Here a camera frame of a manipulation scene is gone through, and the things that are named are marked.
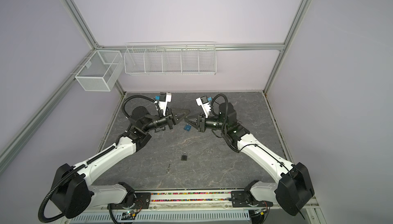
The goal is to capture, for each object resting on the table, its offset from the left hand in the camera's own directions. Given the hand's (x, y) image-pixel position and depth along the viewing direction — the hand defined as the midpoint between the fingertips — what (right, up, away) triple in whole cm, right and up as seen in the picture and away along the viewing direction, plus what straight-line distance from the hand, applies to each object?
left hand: (189, 114), depth 65 cm
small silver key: (-14, -32, +19) cm, 39 cm away
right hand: (-2, -3, +2) cm, 4 cm away
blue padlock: (-4, -10, +34) cm, 36 cm away
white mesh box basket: (-61, +27, +34) cm, 75 cm away
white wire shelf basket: (-16, +35, +34) cm, 51 cm away
